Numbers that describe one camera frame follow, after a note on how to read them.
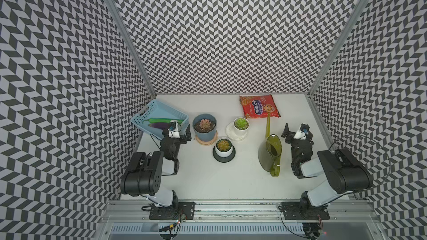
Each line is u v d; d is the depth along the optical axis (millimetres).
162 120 1094
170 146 680
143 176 450
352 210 759
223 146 847
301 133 754
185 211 725
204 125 893
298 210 720
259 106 1079
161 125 1010
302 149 704
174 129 755
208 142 920
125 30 874
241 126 912
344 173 452
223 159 889
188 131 829
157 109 1090
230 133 990
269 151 895
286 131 822
